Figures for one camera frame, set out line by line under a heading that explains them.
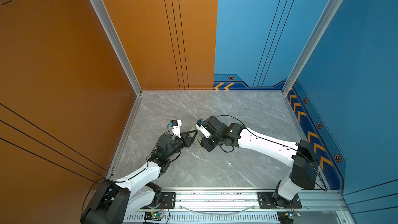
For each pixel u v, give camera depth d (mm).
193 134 773
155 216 706
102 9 776
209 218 696
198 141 775
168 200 740
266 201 725
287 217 705
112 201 414
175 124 735
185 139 710
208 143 685
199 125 718
